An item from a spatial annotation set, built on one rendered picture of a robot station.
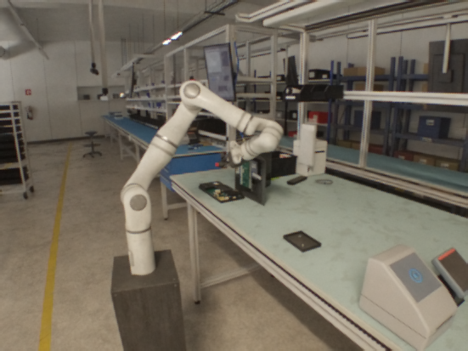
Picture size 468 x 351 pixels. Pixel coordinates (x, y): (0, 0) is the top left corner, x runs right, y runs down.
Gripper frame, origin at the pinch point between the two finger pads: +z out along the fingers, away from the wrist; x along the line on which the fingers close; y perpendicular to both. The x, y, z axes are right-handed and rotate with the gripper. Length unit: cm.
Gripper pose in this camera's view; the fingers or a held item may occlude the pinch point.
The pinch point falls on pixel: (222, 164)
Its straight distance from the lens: 128.3
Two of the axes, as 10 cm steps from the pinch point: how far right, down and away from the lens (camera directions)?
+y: 8.5, -1.4, 5.1
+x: -2.5, -9.6, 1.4
